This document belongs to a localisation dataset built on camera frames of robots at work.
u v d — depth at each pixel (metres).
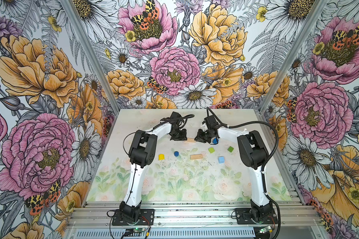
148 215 0.75
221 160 0.94
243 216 0.74
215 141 1.02
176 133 0.91
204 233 1.12
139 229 0.71
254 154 0.58
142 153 0.60
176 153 0.97
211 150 0.99
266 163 0.60
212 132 0.81
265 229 0.72
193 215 0.76
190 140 1.03
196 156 0.95
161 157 0.94
